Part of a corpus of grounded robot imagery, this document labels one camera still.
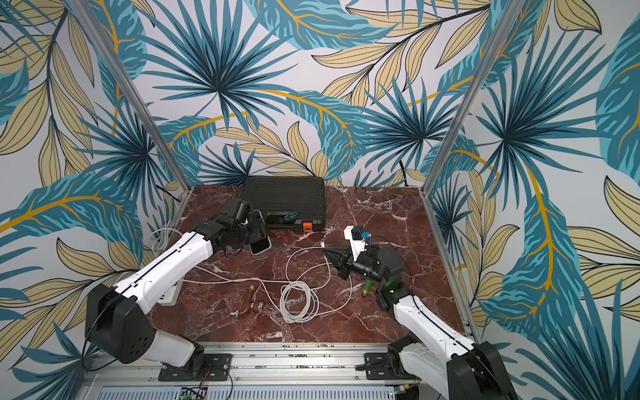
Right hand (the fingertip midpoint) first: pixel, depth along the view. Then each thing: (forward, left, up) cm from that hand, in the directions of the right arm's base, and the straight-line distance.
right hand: (310, 261), depth 70 cm
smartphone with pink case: (+8, +15, -1) cm, 17 cm away
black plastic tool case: (+44, +9, -24) cm, 51 cm away
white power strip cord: (+24, +61, -22) cm, 69 cm away
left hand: (+14, +17, -6) cm, 23 cm away
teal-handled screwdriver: (+27, +8, -14) cm, 31 cm away
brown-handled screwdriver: (-2, +22, -22) cm, 32 cm away
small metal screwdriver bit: (-7, +26, -22) cm, 34 cm away
